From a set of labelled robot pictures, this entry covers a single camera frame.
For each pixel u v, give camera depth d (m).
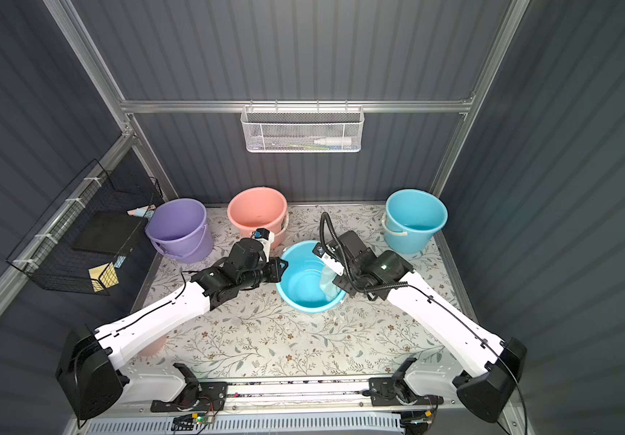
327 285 0.79
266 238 0.72
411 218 1.09
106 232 0.75
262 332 0.85
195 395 0.68
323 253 0.64
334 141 0.94
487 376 0.38
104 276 0.61
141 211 0.82
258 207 1.05
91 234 0.74
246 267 0.61
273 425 0.76
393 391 0.66
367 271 0.50
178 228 0.97
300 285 0.93
